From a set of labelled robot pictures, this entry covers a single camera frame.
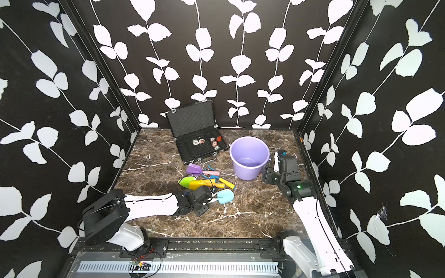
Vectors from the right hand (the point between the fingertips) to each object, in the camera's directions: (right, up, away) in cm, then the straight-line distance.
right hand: (266, 167), depth 78 cm
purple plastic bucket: (-5, +5, +23) cm, 24 cm away
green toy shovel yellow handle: (-42, -11, +20) cm, 48 cm away
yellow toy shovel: (-36, -11, +14) cm, 40 cm away
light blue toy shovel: (-19, -17, +12) cm, 28 cm away
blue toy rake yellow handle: (-25, -8, +18) cm, 32 cm away
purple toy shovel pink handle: (-37, -4, +23) cm, 44 cm away
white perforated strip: (-60, -40, -8) cm, 73 cm away
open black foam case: (-38, +15, +37) cm, 55 cm away
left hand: (-29, -18, +10) cm, 35 cm away
